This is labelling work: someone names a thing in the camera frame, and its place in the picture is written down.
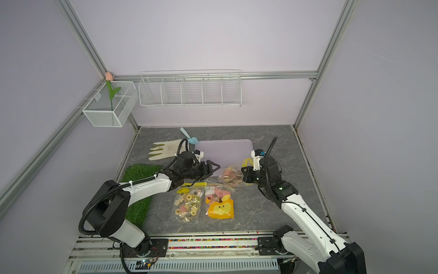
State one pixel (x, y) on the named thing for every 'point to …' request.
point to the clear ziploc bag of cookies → (232, 176)
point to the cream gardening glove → (162, 149)
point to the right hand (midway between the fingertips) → (241, 167)
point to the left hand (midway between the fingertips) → (217, 171)
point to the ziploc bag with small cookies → (187, 201)
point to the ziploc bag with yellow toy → (219, 203)
